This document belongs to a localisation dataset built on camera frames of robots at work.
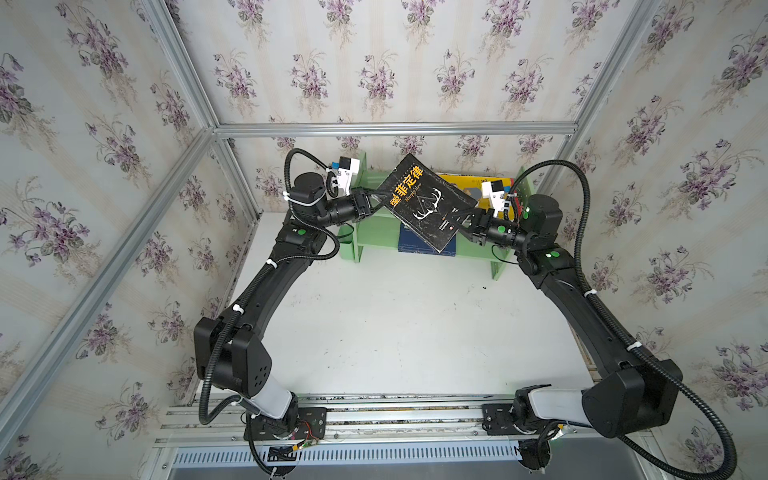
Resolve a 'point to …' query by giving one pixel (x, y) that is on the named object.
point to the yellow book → (465, 182)
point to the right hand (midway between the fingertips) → (459, 218)
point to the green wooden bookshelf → (375, 238)
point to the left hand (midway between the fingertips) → (393, 198)
